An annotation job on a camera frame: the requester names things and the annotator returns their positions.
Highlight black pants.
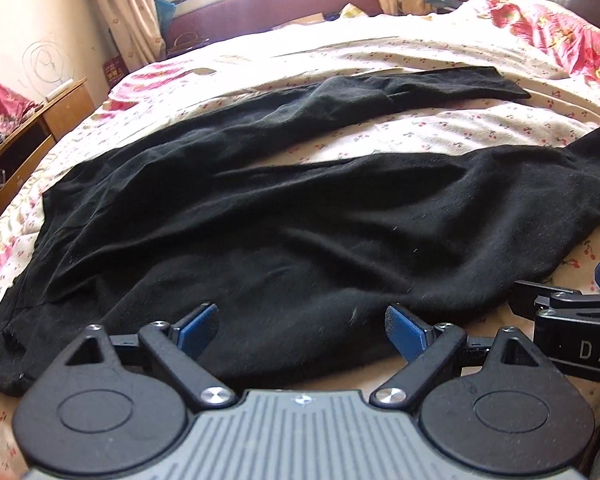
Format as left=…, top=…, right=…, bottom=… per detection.
left=0, top=67, right=600, bottom=396

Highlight pink floral quilt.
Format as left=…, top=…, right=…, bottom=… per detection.
left=460, top=0, right=600, bottom=90

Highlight wooden bedside desk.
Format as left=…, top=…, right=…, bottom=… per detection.
left=0, top=78, right=96, bottom=217

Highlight pink cloth on desk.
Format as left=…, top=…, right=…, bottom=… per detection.
left=0, top=84, right=38, bottom=134

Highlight maroon headboard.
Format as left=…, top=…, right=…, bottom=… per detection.
left=166, top=0, right=381, bottom=48

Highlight beige left curtain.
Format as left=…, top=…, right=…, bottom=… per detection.
left=95, top=0, right=166, bottom=72

